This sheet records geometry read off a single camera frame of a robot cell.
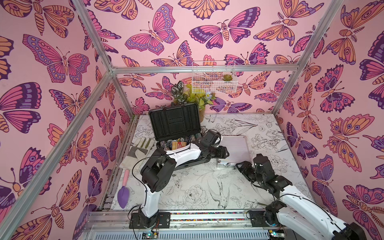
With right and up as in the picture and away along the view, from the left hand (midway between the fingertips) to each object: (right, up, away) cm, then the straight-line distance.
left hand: (227, 154), depth 87 cm
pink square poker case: (+8, +2, +7) cm, 11 cm away
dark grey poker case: (-33, +20, +12) cm, 40 cm away
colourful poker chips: (-37, +5, +8) cm, 38 cm away
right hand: (+5, -5, -5) cm, 8 cm away
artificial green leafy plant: (-27, +38, +13) cm, 49 cm away
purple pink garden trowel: (-58, -20, -6) cm, 62 cm away
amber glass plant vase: (-14, +26, +27) cm, 40 cm away
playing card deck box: (-31, +5, +7) cm, 32 cm away
